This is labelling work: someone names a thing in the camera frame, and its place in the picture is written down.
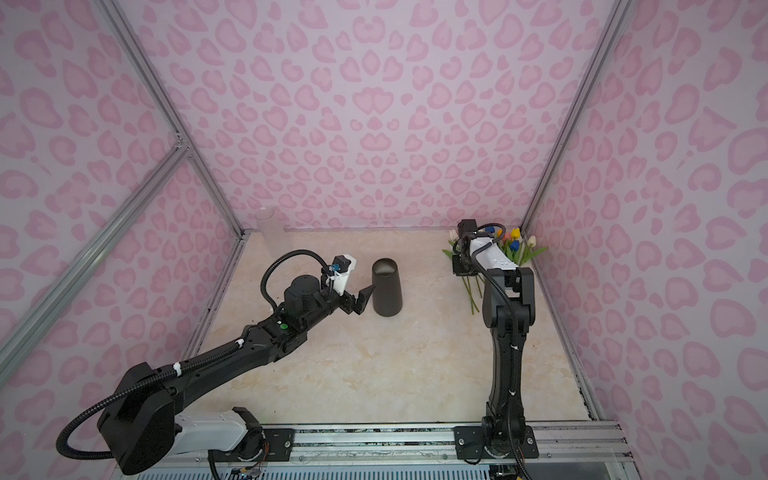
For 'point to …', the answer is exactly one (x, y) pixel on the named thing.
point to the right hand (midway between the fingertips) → (468, 268)
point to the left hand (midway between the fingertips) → (363, 270)
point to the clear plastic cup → (276, 239)
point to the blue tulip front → (515, 244)
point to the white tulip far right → (530, 253)
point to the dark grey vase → (387, 290)
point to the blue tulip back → (490, 228)
